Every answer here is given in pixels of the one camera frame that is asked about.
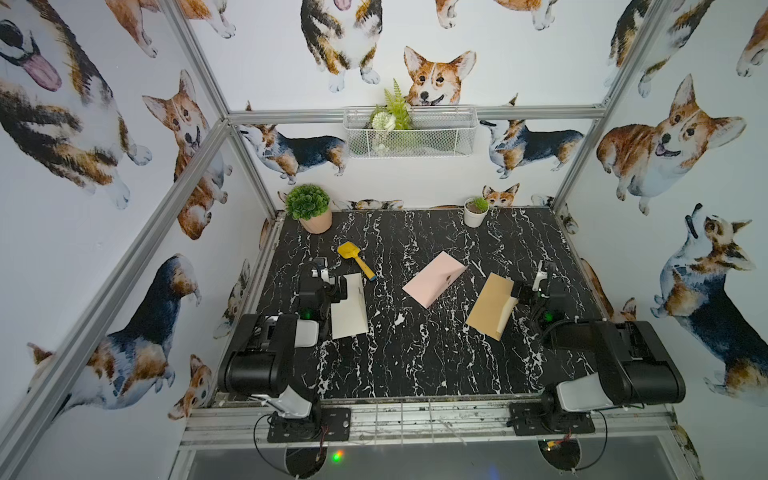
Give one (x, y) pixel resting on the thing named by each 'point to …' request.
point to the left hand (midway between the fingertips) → (330, 269)
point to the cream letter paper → (507, 310)
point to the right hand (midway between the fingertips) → (533, 275)
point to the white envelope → (349, 317)
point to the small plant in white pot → (475, 209)
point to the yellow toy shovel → (350, 250)
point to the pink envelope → (435, 279)
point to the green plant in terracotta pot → (310, 204)
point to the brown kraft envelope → (489, 308)
